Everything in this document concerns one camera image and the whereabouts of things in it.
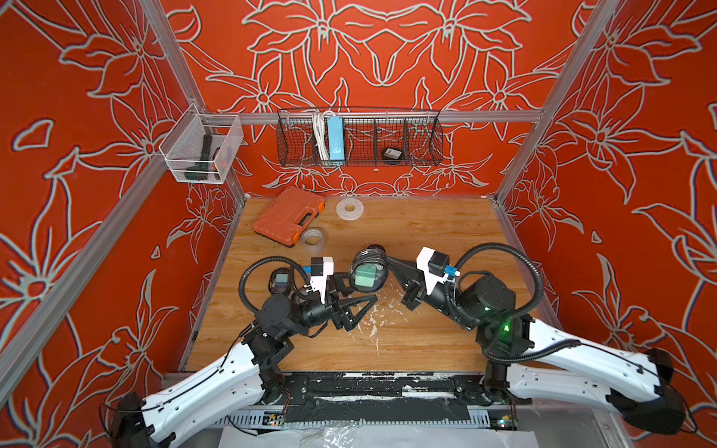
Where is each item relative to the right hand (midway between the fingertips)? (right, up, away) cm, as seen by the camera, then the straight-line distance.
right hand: (383, 260), depth 53 cm
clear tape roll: (-22, 0, +53) cm, 57 cm away
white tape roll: (-8, +13, +61) cm, 63 cm away
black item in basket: (+7, +32, +42) cm, 53 cm away
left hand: (-2, -7, +4) cm, 8 cm away
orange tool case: (-32, +10, +54) cm, 63 cm away
